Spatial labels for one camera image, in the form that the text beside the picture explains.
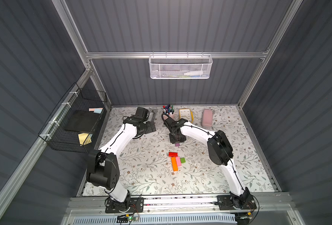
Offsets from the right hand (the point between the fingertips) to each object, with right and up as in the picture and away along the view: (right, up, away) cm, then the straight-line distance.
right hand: (174, 142), depth 96 cm
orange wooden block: (0, -13, -9) cm, 15 cm away
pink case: (+26, +16, +12) cm, 32 cm away
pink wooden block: (+2, -11, -7) cm, 13 cm away
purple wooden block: (+2, -2, +1) cm, 2 cm away
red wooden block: (-1, -7, -3) cm, 8 cm away
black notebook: (-51, +15, -20) cm, 57 cm away
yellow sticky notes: (-41, +7, -35) cm, 54 cm away
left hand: (-16, +9, -8) cm, 20 cm away
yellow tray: (+11, +20, +16) cm, 28 cm away
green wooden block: (+5, -11, -7) cm, 13 cm away
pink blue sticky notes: (-48, +21, -13) cm, 54 cm away
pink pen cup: (-2, +18, +5) cm, 19 cm away
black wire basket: (-55, +10, -34) cm, 66 cm away
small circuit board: (-25, -34, -26) cm, 50 cm away
